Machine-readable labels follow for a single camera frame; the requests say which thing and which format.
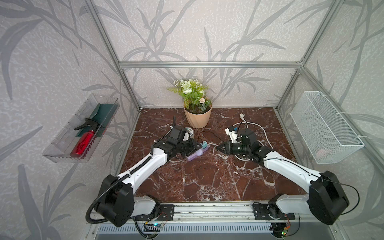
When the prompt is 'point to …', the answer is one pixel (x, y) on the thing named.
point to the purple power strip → (198, 153)
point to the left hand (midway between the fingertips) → (201, 148)
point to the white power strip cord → (241, 116)
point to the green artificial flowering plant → (193, 93)
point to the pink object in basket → (323, 153)
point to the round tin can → (186, 136)
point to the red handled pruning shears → (86, 140)
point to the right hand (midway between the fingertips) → (216, 147)
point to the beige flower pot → (198, 121)
